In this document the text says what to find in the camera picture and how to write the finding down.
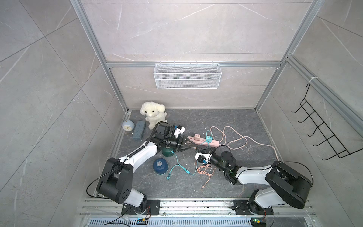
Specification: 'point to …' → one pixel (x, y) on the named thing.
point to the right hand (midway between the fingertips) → (199, 145)
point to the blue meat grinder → (160, 166)
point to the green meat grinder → (167, 152)
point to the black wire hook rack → (338, 148)
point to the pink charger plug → (197, 137)
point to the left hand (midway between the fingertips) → (193, 145)
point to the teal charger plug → (209, 138)
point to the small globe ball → (128, 125)
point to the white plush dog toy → (155, 113)
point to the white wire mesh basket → (187, 76)
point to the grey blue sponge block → (138, 130)
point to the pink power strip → (204, 141)
